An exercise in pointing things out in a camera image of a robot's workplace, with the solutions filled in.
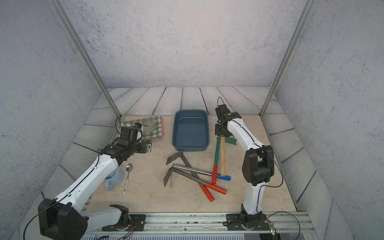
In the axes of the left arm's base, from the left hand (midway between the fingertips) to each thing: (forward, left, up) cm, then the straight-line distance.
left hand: (146, 142), depth 82 cm
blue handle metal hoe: (-14, -44, -16) cm, 49 cm away
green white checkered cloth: (+20, 0, -17) cm, 26 cm away
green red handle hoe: (-10, -38, -14) cm, 41 cm away
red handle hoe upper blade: (0, -12, -17) cm, 21 cm away
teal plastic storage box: (+20, -23, -16) cm, 35 cm away
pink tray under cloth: (+24, -3, -17) cm, 30 cm away
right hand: (+8, -43, -3) cm, 44 cm away
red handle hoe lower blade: (-15, -26, -16) cm, 34 cm away
